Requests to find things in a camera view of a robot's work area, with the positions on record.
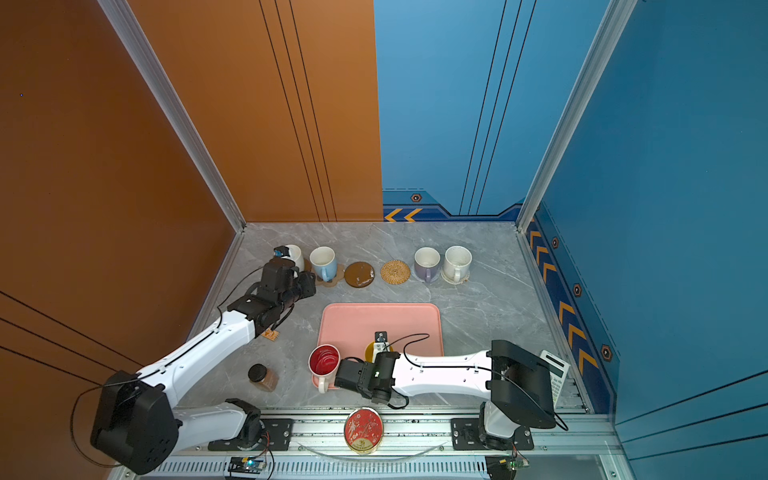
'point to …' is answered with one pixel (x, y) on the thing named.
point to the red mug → (323, 362)
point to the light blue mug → (324, 260)
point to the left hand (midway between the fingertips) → (312, 273)
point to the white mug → (457, 261)
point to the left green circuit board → (251, 465)
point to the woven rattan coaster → (395, 272)
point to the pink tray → (411, 328)
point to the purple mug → (427, 263)
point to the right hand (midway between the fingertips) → (373, 386)
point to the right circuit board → (504, 467)
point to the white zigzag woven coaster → (453, 282)
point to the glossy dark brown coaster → (359, 274)
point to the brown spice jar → (263, 378)
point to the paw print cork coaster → (340, 272)
